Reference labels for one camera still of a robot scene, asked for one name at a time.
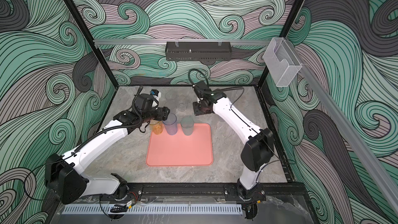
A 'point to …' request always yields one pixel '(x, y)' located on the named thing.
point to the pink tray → (178, 150)
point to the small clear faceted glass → (182, 107)
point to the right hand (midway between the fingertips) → (198, 110)
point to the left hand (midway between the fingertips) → (164, 108)
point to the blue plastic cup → (171, 124)
